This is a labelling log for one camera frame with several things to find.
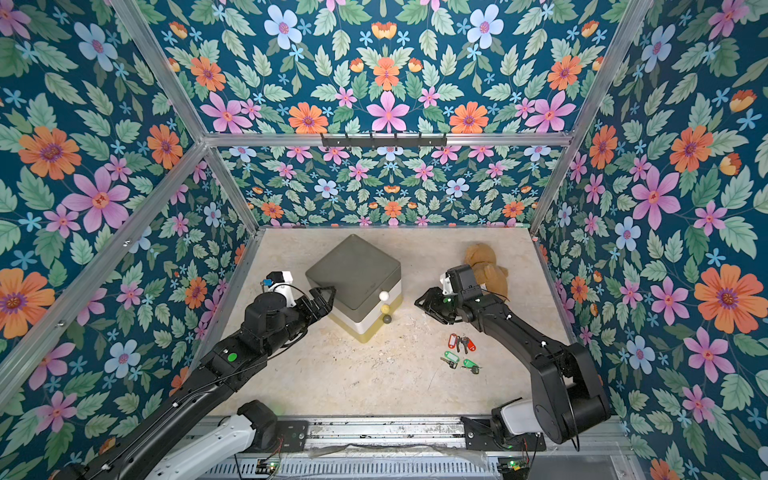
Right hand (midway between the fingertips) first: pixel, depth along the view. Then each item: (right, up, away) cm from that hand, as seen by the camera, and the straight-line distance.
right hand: (419, 304), depth 85 cm
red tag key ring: (+10, -12, +6) cm, 17 cm away
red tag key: (+15, -13, +4) cm, 20 cm away
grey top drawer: (-16, -1, -9) cm, 19 cm away
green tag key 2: (+15, -18, +1) cm, 23 cm away
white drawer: (-15, -5, -4) cm, 16 cm away
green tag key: (+9, -17, +1) cm, 19 cm away
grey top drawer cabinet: (-17, +9, -4) cm, 19 cm away
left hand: (-22, +4, -13) cm, 26 cm away
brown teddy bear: (+22, +13, +15) cm, 30 cm away
